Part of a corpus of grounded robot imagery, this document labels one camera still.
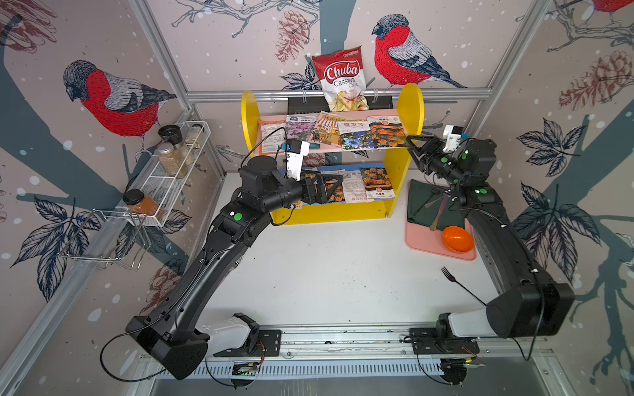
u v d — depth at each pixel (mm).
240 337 612
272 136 758
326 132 763
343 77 817
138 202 593
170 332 368
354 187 952
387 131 762
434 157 623
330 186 974
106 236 579
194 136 852
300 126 778
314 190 534
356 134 750
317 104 880
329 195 542
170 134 733
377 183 976
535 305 397
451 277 876
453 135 656
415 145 658
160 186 754
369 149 713
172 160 715
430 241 981
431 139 635
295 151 532
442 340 672
